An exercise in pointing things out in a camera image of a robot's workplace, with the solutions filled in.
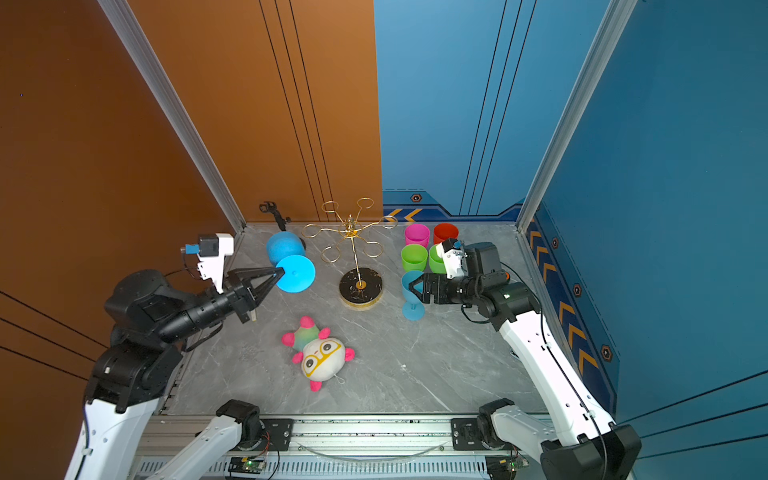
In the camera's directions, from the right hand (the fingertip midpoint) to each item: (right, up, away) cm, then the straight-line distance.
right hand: (420, 286), depth 72 cm
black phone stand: (-48, +23, +28) cm, 60 cm away
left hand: (-27, +5, -17) cm, 32 cm away
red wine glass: (+10, +15, +26) cm, 31 cm away
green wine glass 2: (+6, +5, +18) cm, 19 cm away
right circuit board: (+20, -43, -2) cm, 47 cm away
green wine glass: (0, +6, +23) cm, 24 cm away
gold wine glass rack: (-18, -4, +27) cm, 33 cm away
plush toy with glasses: (-26, -20, +7) cm, 33 cm away
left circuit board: (-41, -43, -1) cm, 59 cm away
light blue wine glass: (0, -10, +23) cm, 25 cm away
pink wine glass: (+1, +14, +26) cm, 30 cm away
